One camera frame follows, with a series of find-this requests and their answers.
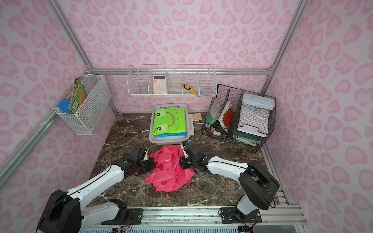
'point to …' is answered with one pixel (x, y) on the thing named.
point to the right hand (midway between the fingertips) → (179, 161)
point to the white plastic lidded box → (254, 114)
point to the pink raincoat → (169, 176)
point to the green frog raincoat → (168, 121)
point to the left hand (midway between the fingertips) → (157, 162)
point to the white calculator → (159, 84)
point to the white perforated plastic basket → (168, 141)
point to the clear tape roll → (262, 113)
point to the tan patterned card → (196, 116)
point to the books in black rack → (225, 115)
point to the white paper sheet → (191, 128)
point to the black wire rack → (251, 142)
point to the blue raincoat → (175, 134)
